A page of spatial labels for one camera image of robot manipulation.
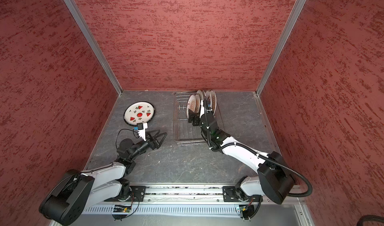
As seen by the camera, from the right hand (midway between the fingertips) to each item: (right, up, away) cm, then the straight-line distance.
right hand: (195, 112), depth 81 cm
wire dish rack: (-6, -15, +14) cm, 22 cm away
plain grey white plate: (+4, +11, +11) cm, 16 cm away
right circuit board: (+25, -48, -10) cm, 55 cm away
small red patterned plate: (-1, +5, +16) cm, 17 cm away
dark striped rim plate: (-50, -6, +19) cm, 54 cm away
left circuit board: (-38, -48, -9) cm, 62 cm away
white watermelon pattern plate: (-42, -2, +25) cm, 48 cm away
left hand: (-17, -12, -1) cm, 21 cm away
